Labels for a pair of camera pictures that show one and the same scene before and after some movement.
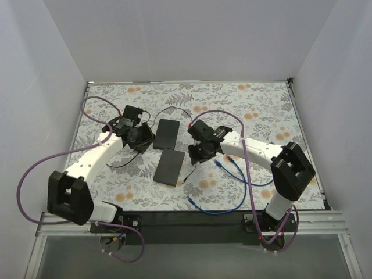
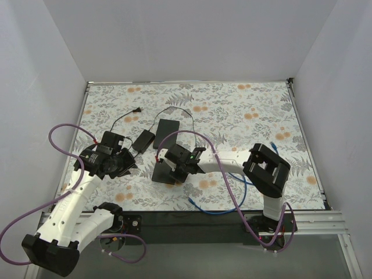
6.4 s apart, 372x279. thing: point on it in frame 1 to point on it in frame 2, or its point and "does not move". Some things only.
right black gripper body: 199,152 to 167,168
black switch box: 166,134 does not move
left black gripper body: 142,138 to 124,162
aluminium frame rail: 310,224 does not move
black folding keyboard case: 169,167 does not move
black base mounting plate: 200,228 does not move
